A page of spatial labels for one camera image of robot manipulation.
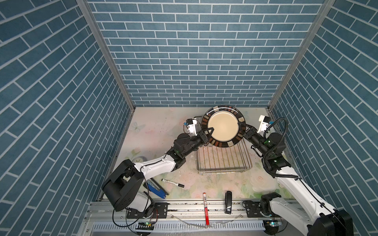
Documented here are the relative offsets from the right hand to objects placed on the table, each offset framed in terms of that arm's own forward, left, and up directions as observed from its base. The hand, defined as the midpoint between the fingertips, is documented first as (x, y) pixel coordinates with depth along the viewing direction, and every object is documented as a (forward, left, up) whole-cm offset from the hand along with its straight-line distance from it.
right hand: (236, 122), depth 71 cm
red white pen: (-33, +12, -31) cm, 47 cm away
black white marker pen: (-22, +32, -31) cm, 50 cm away
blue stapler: (-25, +42, -31) cm, 58 cm away
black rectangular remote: (-30, +1, -29) cm, 41 cm away
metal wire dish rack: (-7, +9, -29) cm, 31 cm away
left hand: (-3, +10, -4) cm, 12 cm away
